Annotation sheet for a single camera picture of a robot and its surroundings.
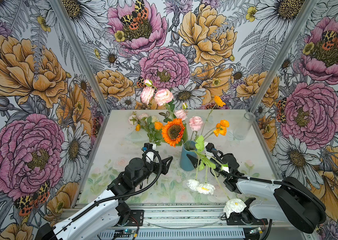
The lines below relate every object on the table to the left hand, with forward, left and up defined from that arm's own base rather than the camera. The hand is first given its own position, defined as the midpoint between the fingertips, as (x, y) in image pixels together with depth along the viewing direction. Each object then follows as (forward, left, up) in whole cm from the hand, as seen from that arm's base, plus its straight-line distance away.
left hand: (164, 159), depth 76 cm
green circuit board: (-28, +18, -18) cm, 38 cm away
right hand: (+4, -15, 0) cm, 15 cm away
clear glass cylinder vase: (+27, -51, -12) cm, 59 cm away
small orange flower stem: (+33, +20, -15) cm, 41 cm away
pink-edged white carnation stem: (+39, +24, -14) cm, 48 cm away
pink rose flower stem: (+10, -15, +15) cm, 24 cm away
